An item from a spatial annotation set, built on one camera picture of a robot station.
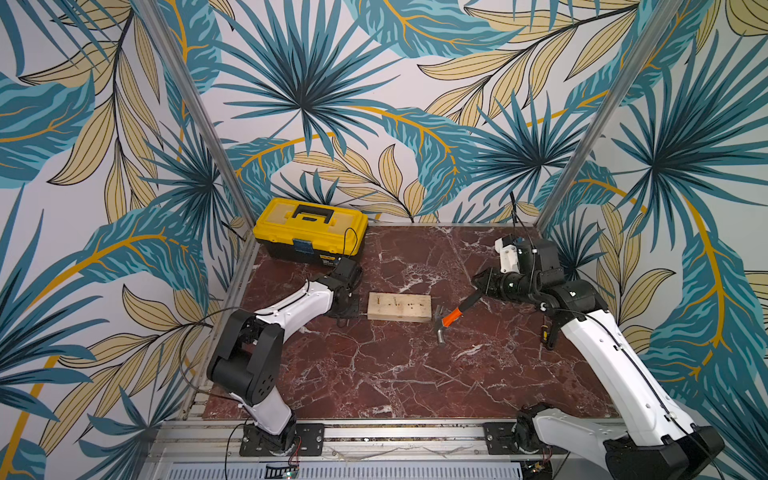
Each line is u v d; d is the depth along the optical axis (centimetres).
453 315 76
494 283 63
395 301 93
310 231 93
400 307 93
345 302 76
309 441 74
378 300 93
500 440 73
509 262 65
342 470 70
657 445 37
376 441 75
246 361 45
